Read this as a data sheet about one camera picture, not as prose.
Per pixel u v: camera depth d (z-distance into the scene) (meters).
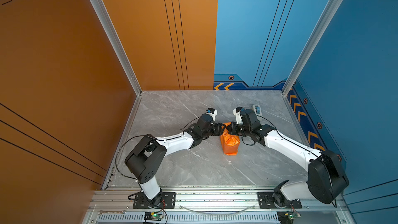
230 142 0.79
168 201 0.74
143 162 0.46
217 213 0.71
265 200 0.73
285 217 0.70
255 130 0.64
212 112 0.79
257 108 1.04
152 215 0.71
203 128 0.69
